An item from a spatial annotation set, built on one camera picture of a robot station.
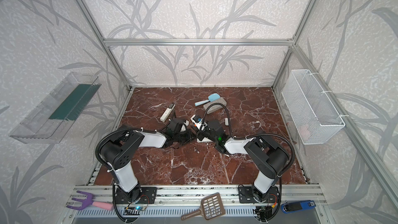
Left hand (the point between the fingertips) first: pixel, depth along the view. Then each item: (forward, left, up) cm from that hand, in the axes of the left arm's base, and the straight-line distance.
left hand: (200, 133), depth 92 cm
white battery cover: (+4, -15, +7) cm, 17 cm away
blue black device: (-36, -44, -1) cm, 57 cm away
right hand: (+4, +3, +9) cm, 11 cm away
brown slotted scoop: (-36, -7, -2) cm, 37 cm away
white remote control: (-8, -3, +9) cm, 13 cm away
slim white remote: (+17, +23, -3) cm, 28 cm away
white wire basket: (-8, -47, +33) cm, 58 cm away
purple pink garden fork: (-34, +52, -3) cm, 62 cm away
